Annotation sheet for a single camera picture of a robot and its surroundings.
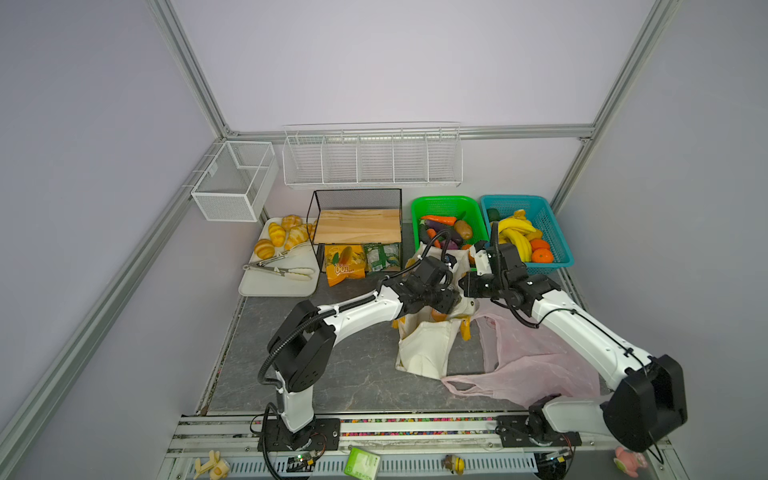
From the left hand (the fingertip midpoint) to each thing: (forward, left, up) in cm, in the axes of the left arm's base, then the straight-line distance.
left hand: (451, 296), depth 84 cm
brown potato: (+33, -12, -8) cm, 36 cm away
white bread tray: (+16, +59, -12) cm, 62 cm away
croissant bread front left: (+30, +63, -10) cm, 70 cm away
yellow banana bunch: (+28, -31, -6) cm, 42 cm away
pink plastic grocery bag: (-17, -20, -10) cm, 28 cm away
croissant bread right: (+35, +50, -8) cm, 62 cm away
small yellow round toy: (-38, +5, -10) cm, 40 cm away
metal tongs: (+19, +49, -10) cm, 53 cm away
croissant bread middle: (+39, +60, -12) cm, 72 cm away
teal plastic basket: (+39, -44, -7) cm, 59 cm away
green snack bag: (+22, +19, -8) cm, 30 cm away
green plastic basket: (+43, -13, -7) cm, 46 cm away
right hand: (+2, -3, +4) cm, 5 cm away
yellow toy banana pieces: (-35, +59, -10) cm, 70 cm away
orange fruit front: (+15, -33, -3) cm, 37 cm away
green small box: (-37, +26, -10) cm, 46 cm away
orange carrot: (+39, -5, -8) cm, 40 cm away
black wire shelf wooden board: (+25, +27, +2) cm, 37 cm away
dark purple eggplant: (+37, -3, -11) cm, 39 cm away
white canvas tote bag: (-13, +9, +3) cm, 16 cm away
